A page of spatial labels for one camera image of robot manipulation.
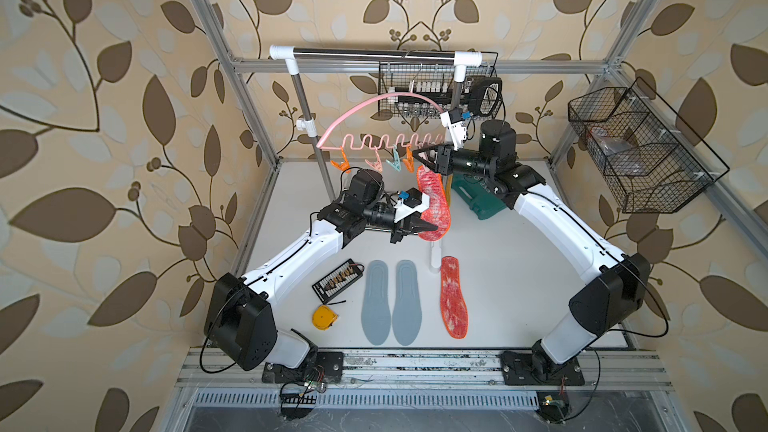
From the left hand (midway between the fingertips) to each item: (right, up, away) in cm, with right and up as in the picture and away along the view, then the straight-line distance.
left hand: (437, 226), depth 68 cm
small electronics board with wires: (+28, -44, +3) cm, 52 cm away
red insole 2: (0, +3, -3) cm, 4 cm away
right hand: (-5, +17, +4) cm, 18 cm away
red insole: (+7, -24, +16) cm, 30 cm away
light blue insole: (-15, -26, +15) cm, 34 cm away
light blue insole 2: (-6, -27, +14) cm, 31 cm away
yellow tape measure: (-30, -27, +13) cm, 42 cm away
